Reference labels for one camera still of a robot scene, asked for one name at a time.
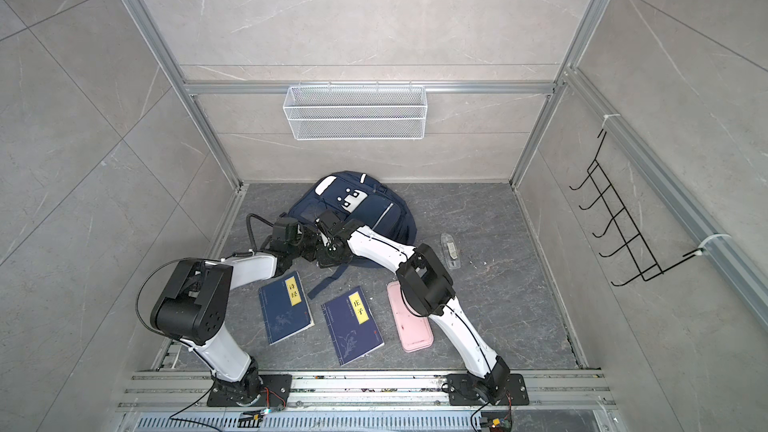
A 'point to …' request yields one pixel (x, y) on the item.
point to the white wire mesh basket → (355, 113)
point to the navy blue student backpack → (363, 201)
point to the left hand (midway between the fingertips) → (332, 225)
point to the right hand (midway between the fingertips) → (322, 261)
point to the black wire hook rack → (618, 212)
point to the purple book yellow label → (351, 326)
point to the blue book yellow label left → (287, 308)
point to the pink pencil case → (416, 330)
